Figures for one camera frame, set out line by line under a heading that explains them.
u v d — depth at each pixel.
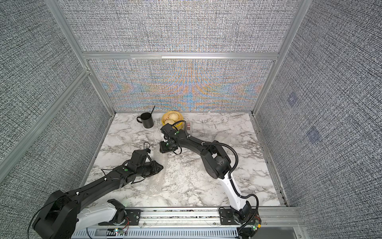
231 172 0.55
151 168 0.75
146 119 1.06
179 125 0.89
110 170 0.62
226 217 0.73
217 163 0.57
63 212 0.40
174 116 1.10
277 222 0.73
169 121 1.06
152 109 1.22
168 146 0.82
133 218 0.73
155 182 0.79
